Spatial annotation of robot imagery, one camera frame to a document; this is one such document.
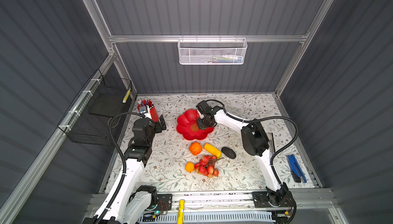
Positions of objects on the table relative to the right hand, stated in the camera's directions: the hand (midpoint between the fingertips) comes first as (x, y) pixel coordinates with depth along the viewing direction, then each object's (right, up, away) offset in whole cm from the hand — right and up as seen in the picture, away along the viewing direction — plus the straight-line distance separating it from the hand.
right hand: (202, 125), depth 100 cm
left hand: (-26, +7, -24) cm, 36 cm away
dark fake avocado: (+15, -14, -14) cm, 25 cm away
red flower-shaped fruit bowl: (-10, 0, +1) cm, 10 cm away
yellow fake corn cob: (+6, -13, -13) cm, 20 cm away
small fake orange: (-7, -21, -18) cm, 29 cm away
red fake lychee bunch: (+1, -19, -22) cm, 29 cm away
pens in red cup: (-36, +14, -4) cm, 39 cm away
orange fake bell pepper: (-4, -12, -14) cm, 19 cm away
